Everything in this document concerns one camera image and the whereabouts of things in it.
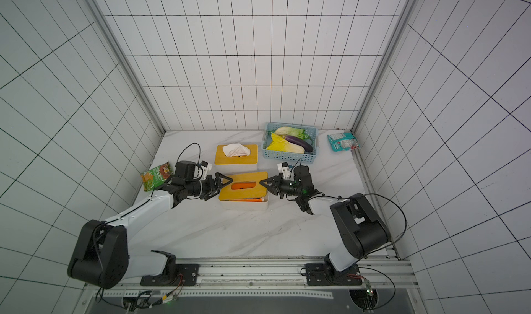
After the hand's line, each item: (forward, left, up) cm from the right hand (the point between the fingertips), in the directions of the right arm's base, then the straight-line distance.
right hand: (254, 186), depth 81 cm
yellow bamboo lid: (-2, +11, -4) cm, 12 cm away
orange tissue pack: (+2, +4, -3) cm, 6 cm away
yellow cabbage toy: (+28, -11, -5) cm, 30 cm away
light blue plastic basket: (+22, -24, -8) cm, 34 cm away
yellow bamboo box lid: (+16, +18, -4) cm, 24 cm away
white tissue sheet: (+19, +11, -1) cm, 22 cm away
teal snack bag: (+36, -45, -11) cm, 58 cm away
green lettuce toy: (+38, -15, -6) cm, 42 cm away
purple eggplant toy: (+30, -24, -10) cm, 40 cm away
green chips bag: (+7, +49, -9) cm, 50 cm away
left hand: (0, +12, -3) cm, 13 cm away
